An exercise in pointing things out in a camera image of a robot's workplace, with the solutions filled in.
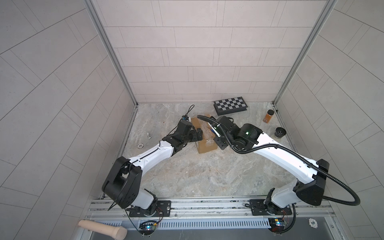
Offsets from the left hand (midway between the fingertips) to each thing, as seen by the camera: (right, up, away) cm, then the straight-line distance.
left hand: (199, 130), depth 86 cm
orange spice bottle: (+46, +8, +14) cm, 49 cm away
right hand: (+9, -2, -12) cm, 15 cm away
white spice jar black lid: (+47, -1, +1) cm, 47 cm away
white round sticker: (+52, -40, -18) cm, 68 cm away
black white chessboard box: (+23, +16, +26) cm, 38 cm away
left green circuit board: (-22, -39, -21) cm, 50 cm away
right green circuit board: (+35, -41, -18) cm, 57 cm away
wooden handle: (-34, -40, -24) cm, 58 cm away
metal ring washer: (-37, -9, +8) cm, 39 cm away
